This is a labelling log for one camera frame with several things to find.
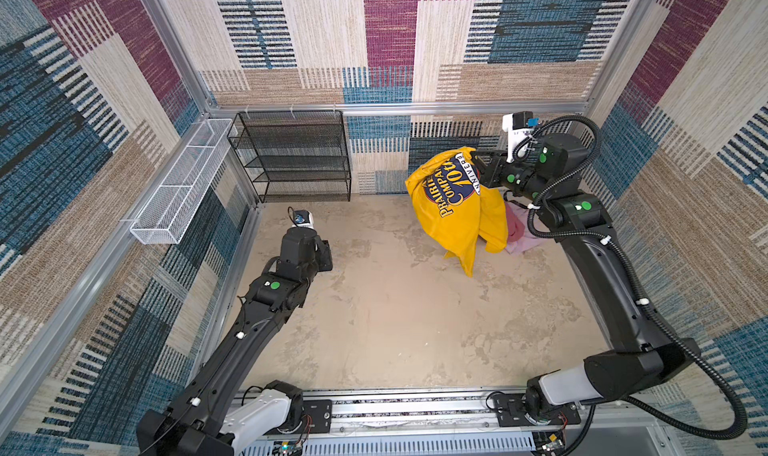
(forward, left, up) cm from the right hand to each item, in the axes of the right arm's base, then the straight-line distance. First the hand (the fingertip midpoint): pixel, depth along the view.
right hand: (470, 158), depth 66 cm
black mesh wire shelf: (+38, +51, -27) cm, 69 cm away
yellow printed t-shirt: (-2, +2, -15) cm, 15 cm away
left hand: (-6, +36, -19) cm, 41 cm away
